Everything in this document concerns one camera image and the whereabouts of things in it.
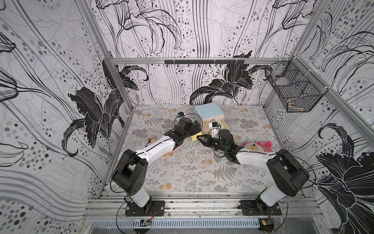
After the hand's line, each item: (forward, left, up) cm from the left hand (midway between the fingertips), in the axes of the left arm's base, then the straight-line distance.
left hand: (195, 128), depth 89 cm
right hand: (-6, -2, +1) cm, 6 cm away
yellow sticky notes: (-8, +1, +2) cm, 8 cm away
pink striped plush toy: (-8, -45, -7) cm, 46 cm away
